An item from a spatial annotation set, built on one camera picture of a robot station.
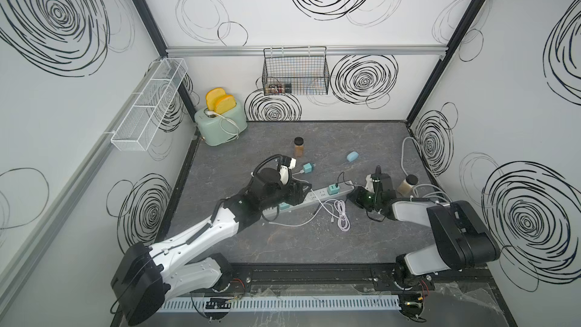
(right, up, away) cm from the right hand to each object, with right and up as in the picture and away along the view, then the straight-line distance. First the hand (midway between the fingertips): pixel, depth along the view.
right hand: (349, 194), depth 92 cm
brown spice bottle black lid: (-21, +19, +7) cm, 29 cm away
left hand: (-19, +7, -18) cm, 27 cm away
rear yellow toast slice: (-60, +43, +10) cm, 74 cm away
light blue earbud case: (+5, +15, +12) cm, 20 cm away
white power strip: (-15, 0, -1) cm, 15 cm away
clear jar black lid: (+21, +4, -4) cm, 22 cm away
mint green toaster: (-59, +27, +10) cm, 66 cm away
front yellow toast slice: (-54, +39, +7) cm, 67 cm away
